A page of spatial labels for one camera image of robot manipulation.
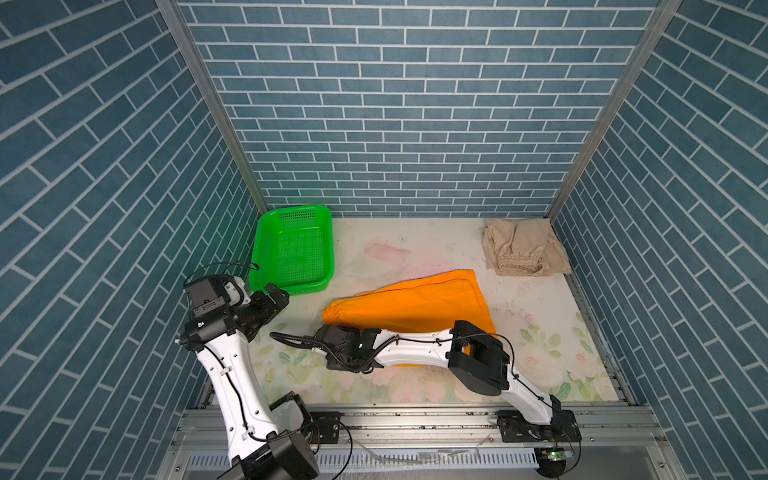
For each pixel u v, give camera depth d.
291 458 0.38
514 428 0.73
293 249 1.12
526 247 1.08
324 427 0.74
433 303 0.94
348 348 0.65
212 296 0.53
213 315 0.50
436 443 0.73
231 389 0.41
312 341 0.62
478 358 0.54
